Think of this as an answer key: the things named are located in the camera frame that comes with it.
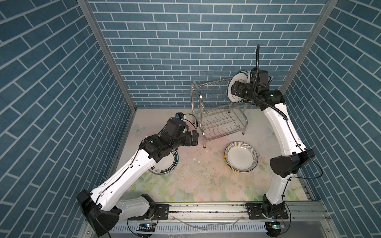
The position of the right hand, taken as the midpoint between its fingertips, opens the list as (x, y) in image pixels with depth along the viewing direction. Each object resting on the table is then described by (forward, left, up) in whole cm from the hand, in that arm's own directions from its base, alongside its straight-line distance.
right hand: (240, 88), depth 77 cm
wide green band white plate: (-29, +39, -37) cm, 61 cm away
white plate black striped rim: (-19, -7, -38) cm, 43 cm away
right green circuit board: (-55, -19, -41) cm, 71 cm away
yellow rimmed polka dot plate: (-30, -6, -38) cm, 49 cm away
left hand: (-24, +22, -11) cm, 34 cm away
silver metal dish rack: (-11, +14, -8) cm, 20 cm away
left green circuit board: (-60, +43, -42) cm, 85 cm away
